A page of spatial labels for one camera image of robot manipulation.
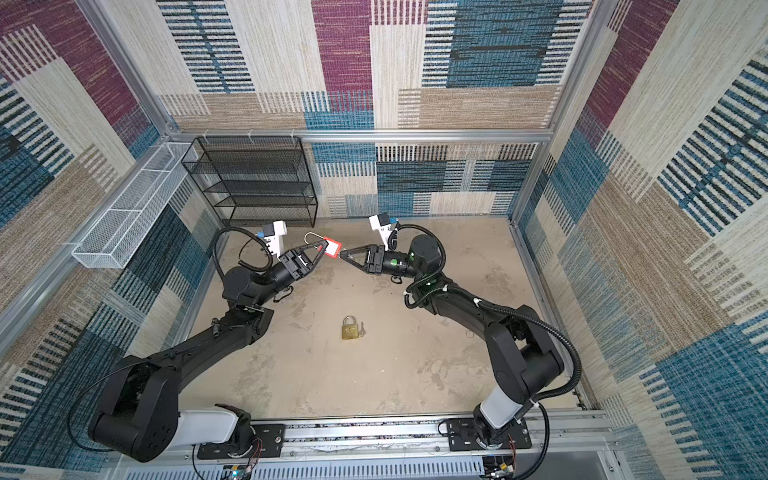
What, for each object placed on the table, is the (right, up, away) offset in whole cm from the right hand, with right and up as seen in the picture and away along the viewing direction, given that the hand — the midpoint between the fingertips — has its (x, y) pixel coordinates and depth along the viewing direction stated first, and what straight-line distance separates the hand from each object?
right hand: (341, 261), depth 70 cm
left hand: (-2, +4, -3) cm, 6 cm away
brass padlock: (-1, -21, +21) cm, 30 cm away
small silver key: (+3, -22, +21) cm, 31 cm away
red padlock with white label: (-2, +3, -2) cm, 4 cm away
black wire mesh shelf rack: (-37, +27, +38) cm, 60 cm away
